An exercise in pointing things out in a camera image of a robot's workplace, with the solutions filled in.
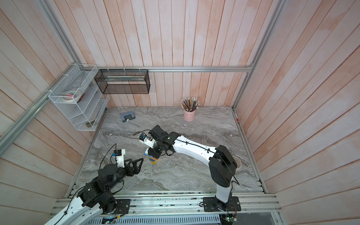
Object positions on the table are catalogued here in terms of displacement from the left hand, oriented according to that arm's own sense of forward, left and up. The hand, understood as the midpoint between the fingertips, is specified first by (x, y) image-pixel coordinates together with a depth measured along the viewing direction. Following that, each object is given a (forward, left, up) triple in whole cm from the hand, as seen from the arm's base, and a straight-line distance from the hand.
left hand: (137, 161), depth 77 cm
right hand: (+7, -6, -1) cm, 10 cm away
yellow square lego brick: (+4, -7, -11) cm, 14 cm away
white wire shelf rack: (+22, +31, +16) cm, 41 cm away
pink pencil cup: (+41, -31, -7) cm, 52 cm away
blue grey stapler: (+43, +17, -9) cm, 47 cm away
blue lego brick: (+5, -4, 0) cm, 6 cm away
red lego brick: (+3, -10, -3) cm, 11 cm away
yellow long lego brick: (+4, -6, -4) cm, 8 cm away
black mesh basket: (+57, +19, +13) cm, 62 cm away
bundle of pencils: (+48, -32, 0) cm, 57 cm away
